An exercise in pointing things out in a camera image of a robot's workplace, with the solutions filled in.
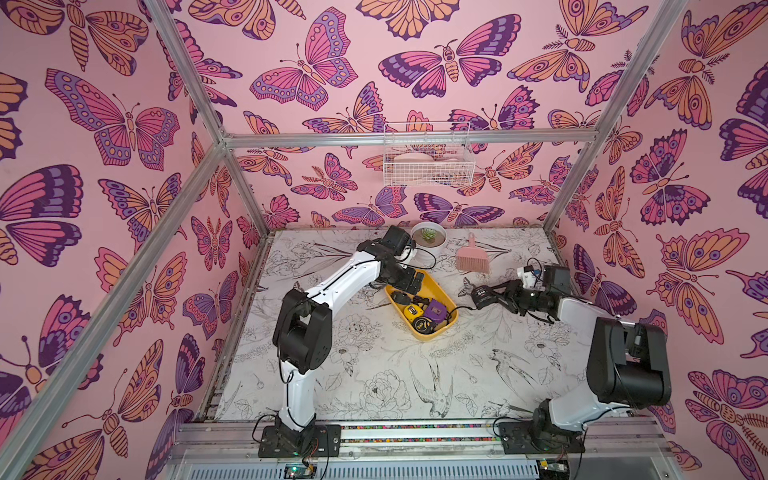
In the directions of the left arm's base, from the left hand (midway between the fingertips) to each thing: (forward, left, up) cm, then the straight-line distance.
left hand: (411, 281), depth 91 cm
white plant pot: (+19, -7, 0) cm, 20 cm away
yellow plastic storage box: (+3, -7, -9) cm, 12 cm away
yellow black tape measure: (-11, -4, -8) cm, 14 cm away
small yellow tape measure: (-5, 0, -9) cm, 11 cm away
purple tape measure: (-5, -8, -9) cm, 13 cm away
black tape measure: (-2, +3, -6) cm, 7 cm away
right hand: (-2, -23, -3) cm, 24 cm away
